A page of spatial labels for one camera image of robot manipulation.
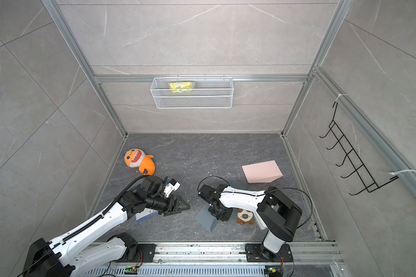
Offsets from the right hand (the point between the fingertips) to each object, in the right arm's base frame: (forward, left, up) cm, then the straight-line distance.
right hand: (217, 216), depth 84 cm
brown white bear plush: (-2, -13, +4) cm, 14 cm away
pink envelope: (+26, -30, -2) cm, 40 cm away
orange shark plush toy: (+31, +46, +8) cm, 56 cm away
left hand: (-1, +13, +15) cm, 20 cm away
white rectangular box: (-4, -20, +4) cm, 21 cm away
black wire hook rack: (+6, -53, +32) cm, 63 cm away
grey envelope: (+18, -13, 0) cm, 22 cm away
